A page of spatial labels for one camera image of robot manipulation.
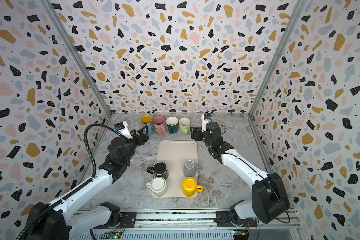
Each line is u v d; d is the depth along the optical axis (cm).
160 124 102
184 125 104
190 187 76
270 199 42
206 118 72
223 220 73
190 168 82
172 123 104
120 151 58
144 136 70
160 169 82
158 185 78
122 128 66
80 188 47
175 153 100
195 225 73
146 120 106
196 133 73
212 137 63
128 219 74
